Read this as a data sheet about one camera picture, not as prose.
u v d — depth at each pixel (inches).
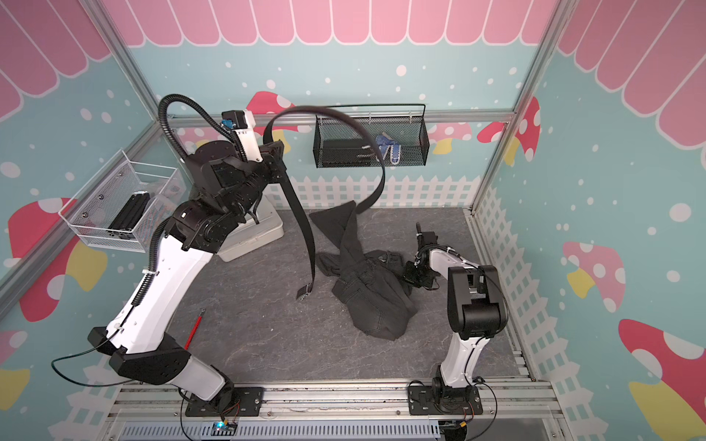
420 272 32.8
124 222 26.7
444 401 26.5
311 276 33.3
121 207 28.5
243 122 18.9
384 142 35.0
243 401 29.3
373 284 35.5
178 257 16.2
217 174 16.1
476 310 19.5
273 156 19.6
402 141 39.0
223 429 28.6
